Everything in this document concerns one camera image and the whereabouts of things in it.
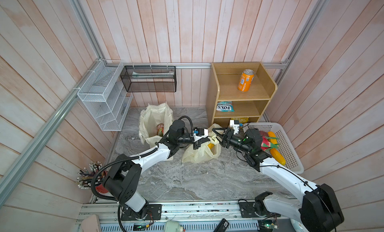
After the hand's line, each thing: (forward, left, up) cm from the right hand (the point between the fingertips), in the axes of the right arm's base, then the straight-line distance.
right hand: (212, 133), depth 73 cm
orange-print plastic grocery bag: (-6, +1, -6) cm, 9 cm away
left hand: (-3, 0, -2) cm, 4 cm away
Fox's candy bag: (+24, -10, -6) cm, 27 cm away
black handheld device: (-37, -4, -22) cm, 43 cm away
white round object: (-37, +19, -20) cm, 46 cm away
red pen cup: (-20, +63, -11) cm, 67 cm away
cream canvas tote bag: (+18, +37, -9) cm, 42 cm away
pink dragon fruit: (+4, -35, -17) cm, 39 cm away
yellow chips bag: (+27, -27, -22) cm, 44 cm away
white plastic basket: (-6, -48, -20) cm, 52 cm away
